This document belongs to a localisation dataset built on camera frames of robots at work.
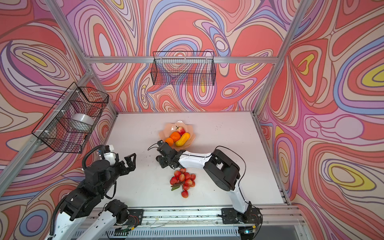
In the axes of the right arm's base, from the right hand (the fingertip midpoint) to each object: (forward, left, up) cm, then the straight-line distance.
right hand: (164, 161), depth 91 cm
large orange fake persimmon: (+17, -6, +3) cm, 18 cm away
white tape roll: (+6, +35, +31) cm, 47 cm away
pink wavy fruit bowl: (+26, -1, +1) cm, 26 cm away
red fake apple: (+22, -10, +3) cm, 24 cm away
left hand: (-8, +12, +22) cm, 26 cm away
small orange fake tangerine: (+12, -3, +5) cm, 13 cm away
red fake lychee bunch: (-13, -12, +4) cm, 18 cm away
